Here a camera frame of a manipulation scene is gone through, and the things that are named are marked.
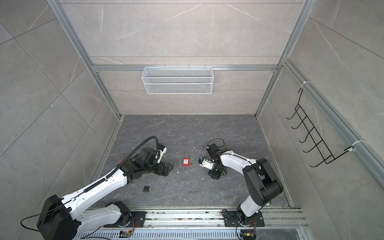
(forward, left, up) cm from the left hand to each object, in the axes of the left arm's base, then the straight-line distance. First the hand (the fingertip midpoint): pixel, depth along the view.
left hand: (167, 162), depth 81 cm
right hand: (-1, -28, -12) cm, 31 cm away
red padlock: (+6, -10, -10) cm, 16 cm away
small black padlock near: (-10, +13, -12) cm, 20 cm away
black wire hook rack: (-5, -69, +23) cm, 73 cm away
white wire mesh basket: (+52, -5, +18) cm, 55 cm away
